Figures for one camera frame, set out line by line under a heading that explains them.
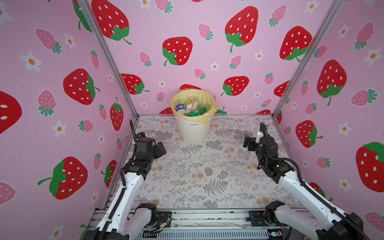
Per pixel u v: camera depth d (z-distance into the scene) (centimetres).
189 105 93
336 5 69
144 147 57
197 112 86
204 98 98
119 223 40
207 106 93
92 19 72
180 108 88
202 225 73
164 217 75
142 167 53
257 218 73
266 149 55
